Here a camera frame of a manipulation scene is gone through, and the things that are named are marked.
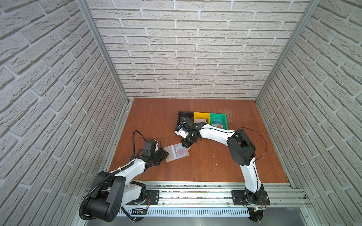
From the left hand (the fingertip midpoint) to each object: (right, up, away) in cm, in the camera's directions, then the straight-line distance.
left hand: (168, 151), depth 89 cm
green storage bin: (+40, +23, +24) cm, 52 cm away
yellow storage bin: (+23, +23, +12) cm, 35 cm away
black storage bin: (+8, +23, +19) cm, 32 cm away
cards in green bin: (+35, +18, +15) cm, 42 cm away
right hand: (+10, +5, +4) cm, 12 cm away
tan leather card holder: (+3, -3, 0) cm, 4 cm away
